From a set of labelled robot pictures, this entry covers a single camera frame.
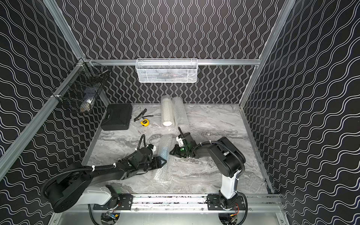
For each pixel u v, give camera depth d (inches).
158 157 30.8
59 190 17.0
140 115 44.4
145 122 41.8
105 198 24.3
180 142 34.6
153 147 32.6
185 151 30.2
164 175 31.5
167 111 41.8
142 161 27.1
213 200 29.3
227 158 19.8
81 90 36.3
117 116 41.8
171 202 30.0
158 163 30.1
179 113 40.7
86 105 32.5
